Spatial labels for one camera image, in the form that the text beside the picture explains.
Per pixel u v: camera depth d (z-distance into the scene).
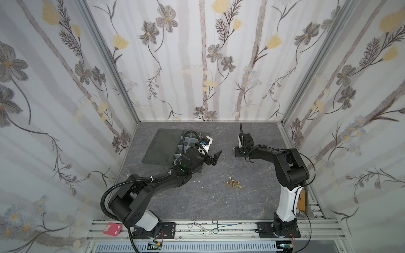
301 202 0.83
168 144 1.05
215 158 0.75
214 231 0.75
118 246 0.70
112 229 0.73
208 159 0.74
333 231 0.76
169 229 0.74
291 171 0.54
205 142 0.69
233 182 0.89
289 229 0.68
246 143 0.82
